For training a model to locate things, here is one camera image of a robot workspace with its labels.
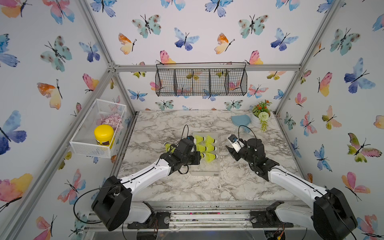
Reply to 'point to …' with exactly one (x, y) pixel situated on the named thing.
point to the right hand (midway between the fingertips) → (232, 140)
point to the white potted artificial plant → (260, 114)
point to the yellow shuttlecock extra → (202, 155)
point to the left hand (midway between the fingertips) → (203, 156)
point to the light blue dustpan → (241, 120)
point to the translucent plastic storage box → (206, 168)
